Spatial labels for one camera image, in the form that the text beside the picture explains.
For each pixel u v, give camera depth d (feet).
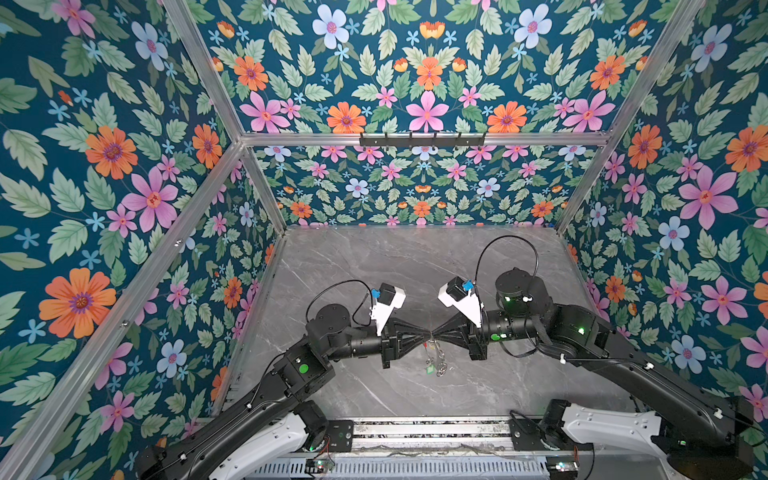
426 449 2.37
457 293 1.62
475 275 1.63
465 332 1.71
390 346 1.69
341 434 2.42
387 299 1.74
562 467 2.31
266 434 1.86
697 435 1.27
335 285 1.48
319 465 2.31
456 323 1.81
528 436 2.41
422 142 3.05
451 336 1.88
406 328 1.88
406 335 1.83
